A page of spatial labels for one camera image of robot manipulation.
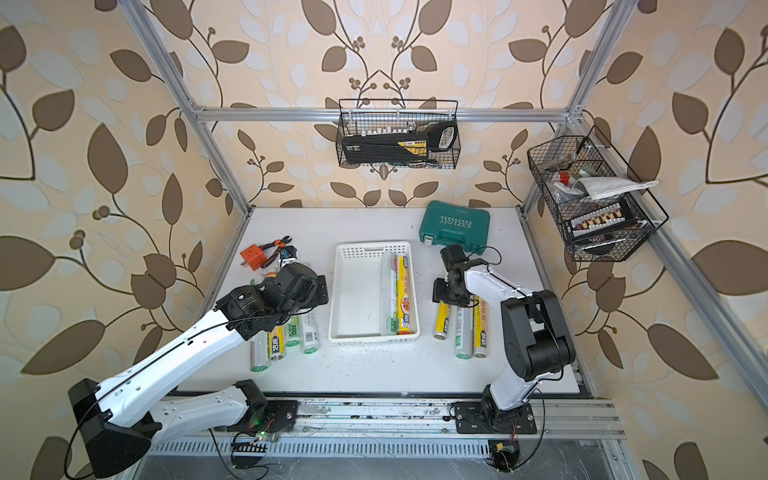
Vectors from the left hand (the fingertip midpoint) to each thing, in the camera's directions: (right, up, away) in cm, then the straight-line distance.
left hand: (311, 285), depth 75 cm
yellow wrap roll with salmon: (+24, -6, +18) cm, 30 cm away
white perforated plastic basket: (+9, -12, +17) cm, 22 cm away
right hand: (+37, -7, +18) cm, 42 cm away
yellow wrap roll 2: (+46, -14, +11) cm, 49 cm away
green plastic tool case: (+40, +17, +36) cm, 56 cm away
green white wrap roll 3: (+19, -6, +17) cm, 27 cm away
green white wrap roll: (-8, -16, +9) cm, 21 cm away
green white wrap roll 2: (-3, -16, +10) cm, 19 cm away
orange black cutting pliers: (-22, +10, +33) cm, 41 cm away
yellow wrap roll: (+35, -12, +13) cm, 39 cm away
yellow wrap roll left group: (-13, -18, +9) cm, 24 cm away
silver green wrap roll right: (+42, -12, +12) cm, 45 cm away
